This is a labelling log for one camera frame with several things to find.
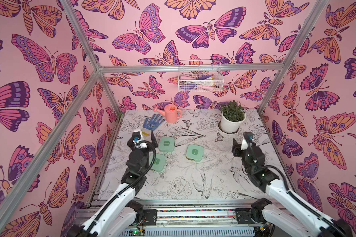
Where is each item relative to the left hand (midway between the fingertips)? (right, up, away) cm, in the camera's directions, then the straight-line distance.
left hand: (145, 132), depth 76 cm
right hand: (+51, -4, +4) cm, 51 cm away
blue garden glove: (-4, +5, +37) cm, 38 cm away
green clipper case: (+5, -20, +15) cm, 26 cm away
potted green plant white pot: (+52, +11, +19) cm, 56 cm away
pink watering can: (+11, +13, +33) cm, 37 cm away
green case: (+9, -9, +25) cm, 28 cm away
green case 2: (+27, -14, +19) cm, 36 cm away
